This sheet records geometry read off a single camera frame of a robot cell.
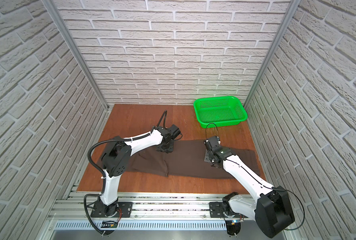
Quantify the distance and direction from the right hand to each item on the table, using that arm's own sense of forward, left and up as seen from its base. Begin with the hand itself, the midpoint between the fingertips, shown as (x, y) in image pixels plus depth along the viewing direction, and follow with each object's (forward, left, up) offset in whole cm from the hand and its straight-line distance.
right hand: (211, 155), depth 84 cm
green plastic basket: (+41, -16, -8) cm, 45 cm away
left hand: (+10, +25, -6) cm, 28 cm away
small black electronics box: (-27, +56, -11) cm, 63 cm away
